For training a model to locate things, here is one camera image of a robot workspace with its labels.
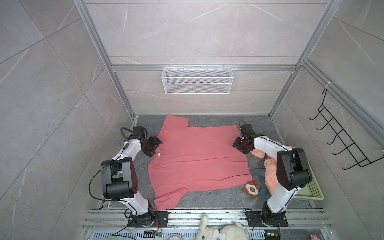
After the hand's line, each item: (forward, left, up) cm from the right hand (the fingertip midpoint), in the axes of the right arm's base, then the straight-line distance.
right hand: (235, 144), depth 98 cm
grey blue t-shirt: (-21, -9, +1) cm, 23 cm away
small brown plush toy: (-28, -4, -1) cm, 28 cm away
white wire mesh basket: (+36, +24, +27) cm, 51 cm away
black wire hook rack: (-22, -40, +28) cm, 54 cm away
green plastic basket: (-30, -37, -2) cm, 48 cm away
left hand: (-1, +50, +6) cm, 50 cm away
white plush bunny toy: (-48, +10, +6) cm, 49 cm away
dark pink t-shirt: (-7, +31, -2) cm, 32 cm away
